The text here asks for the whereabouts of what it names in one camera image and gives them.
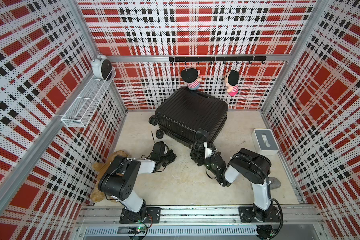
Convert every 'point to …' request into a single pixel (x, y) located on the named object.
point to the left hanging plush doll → (190, 76)
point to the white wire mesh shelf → (81, 111)
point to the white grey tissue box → (264, 142)
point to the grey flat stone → (275, 183)
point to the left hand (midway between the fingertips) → (178, 155)
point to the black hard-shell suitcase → (189, 117)
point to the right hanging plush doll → (232, 79)
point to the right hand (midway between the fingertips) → (195, 149)
